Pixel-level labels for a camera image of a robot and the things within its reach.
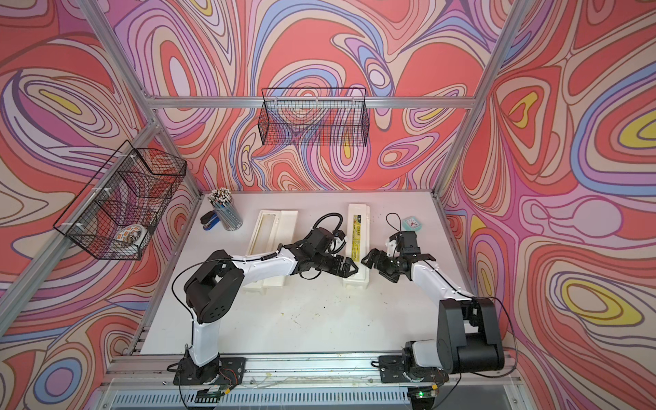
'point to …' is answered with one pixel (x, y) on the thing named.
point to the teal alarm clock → (411, 224)
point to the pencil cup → (229, 214)
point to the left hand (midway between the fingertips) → (352, 271)
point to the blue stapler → (209, 219)
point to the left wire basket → (113, 216)
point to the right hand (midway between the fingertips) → (372, 271)
